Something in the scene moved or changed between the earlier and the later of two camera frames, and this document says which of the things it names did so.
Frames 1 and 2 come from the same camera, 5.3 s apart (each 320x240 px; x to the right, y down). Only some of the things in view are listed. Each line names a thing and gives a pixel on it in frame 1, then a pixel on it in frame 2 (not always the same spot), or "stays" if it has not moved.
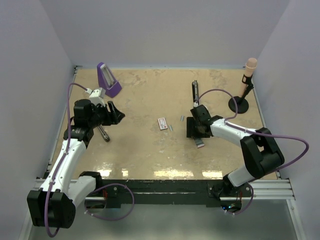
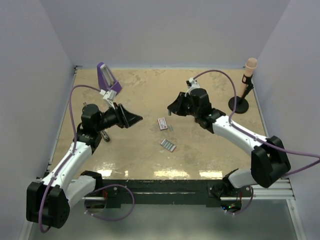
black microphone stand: (242, 104) stays
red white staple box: (162, 123) stays
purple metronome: (107, 80) stays
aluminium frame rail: (265, 189) stays
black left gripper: (114, 117) -> (125, 119)
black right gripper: (190, 123) -> (176, 107)
